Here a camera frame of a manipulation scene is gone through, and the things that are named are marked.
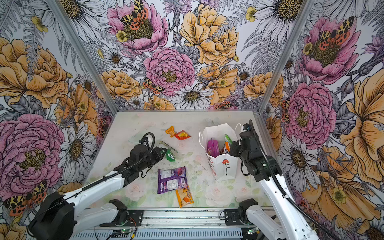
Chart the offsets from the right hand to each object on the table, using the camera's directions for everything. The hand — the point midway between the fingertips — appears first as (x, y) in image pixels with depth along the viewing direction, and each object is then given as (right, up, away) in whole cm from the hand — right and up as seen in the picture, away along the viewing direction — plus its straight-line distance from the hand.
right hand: (234, 146), depth 73 cm
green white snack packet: (-33, -6, +10) cm, 35 cm away
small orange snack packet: (-36, +6, +35) cm, 51 cm away
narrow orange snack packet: (-25, -27, +7) cm, 38 cm away
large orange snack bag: (-2, -2, +7) cm, 7 cm away
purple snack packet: (-32, -20, +11) cm, 39 cm away
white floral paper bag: (-5, -10, +3) cm, 12 cm away
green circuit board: (-54, -41, -1) cm, 68 cm away
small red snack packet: (-28, +3, +33) cm, 43 cm away
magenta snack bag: (-9, -2, +11) cm, 14 cm away
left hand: (-35, -5, +11) cm, 37 cm away
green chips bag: (-1, +2, +12) cm, 12 cm away
